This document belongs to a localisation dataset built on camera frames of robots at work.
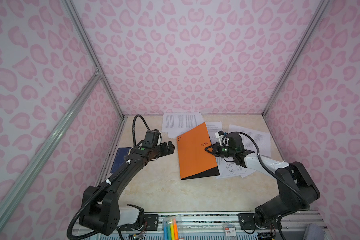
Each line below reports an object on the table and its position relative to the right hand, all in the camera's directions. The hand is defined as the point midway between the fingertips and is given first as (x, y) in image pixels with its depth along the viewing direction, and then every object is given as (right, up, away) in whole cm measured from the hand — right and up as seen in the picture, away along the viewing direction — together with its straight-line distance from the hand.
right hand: (206, 148), depth 85 cm
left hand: (-21, +1, 0) cm, 21 cm away
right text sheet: (+43, +3, +22) cm, 48 cm away
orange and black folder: (-6, -10, +10) cm, 15 cm away
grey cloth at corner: (+47, -36, -17) cm, 61 cm away
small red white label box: (+9, -36, -16) cm, 40 cm away
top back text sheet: (-15, +16, +33) cm, 40 cm away
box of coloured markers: (-18, -35, -13) cm, 42 cm away
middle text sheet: (+9, +11, +29) cm, 32 cm away
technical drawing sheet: (+15, -14, +7) cm, 21 cm away
